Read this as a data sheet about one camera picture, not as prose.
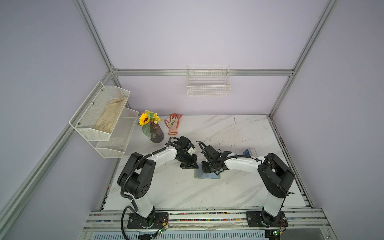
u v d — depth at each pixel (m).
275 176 0.48
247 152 0.93
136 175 0.49
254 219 0.73
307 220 0.75
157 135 0.99
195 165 0.84
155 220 0.73
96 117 0.78
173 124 1.11
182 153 0.69
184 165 0.80
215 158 0.70
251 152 0.93
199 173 0.89
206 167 0.82
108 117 0.79
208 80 0.95
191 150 0.86
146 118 0.85
